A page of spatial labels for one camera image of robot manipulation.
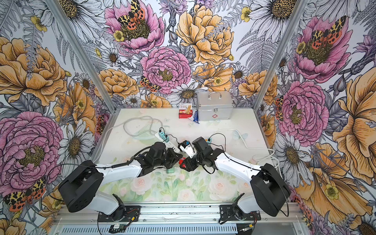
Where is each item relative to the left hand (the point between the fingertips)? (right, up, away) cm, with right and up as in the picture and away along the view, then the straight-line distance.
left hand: (183, 158), depth 85 cm
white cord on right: (+46, +4, +14) cm, 48 cm away
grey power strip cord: (-46, +19, +26) cm, 56 cm away
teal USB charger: (-14, +12, +12) cm, 22 cm away
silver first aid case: (+20, +32, +23) cm, 44 cm away
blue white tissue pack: (+7, +25, +27) cm, 38 cm away
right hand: (+2, -4, -3) cm, 5 cm away
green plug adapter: (-8, -7, +2) cm, 11 cm away
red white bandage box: (0, +30, +32) cm, 43 cm away
